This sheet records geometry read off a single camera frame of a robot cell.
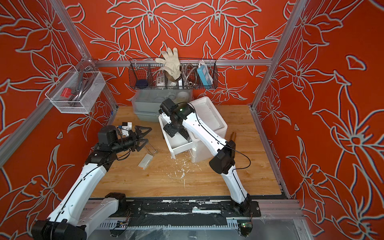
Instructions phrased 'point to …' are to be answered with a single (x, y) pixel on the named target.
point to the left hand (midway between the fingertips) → (150, 133)
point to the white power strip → (160, 81)
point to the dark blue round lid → (142, 82)
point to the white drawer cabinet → (206, 112)
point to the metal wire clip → (155, 151)
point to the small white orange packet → (146, 161)
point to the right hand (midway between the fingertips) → (170, 128)
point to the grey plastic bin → (146, 102)
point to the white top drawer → (177, 143)
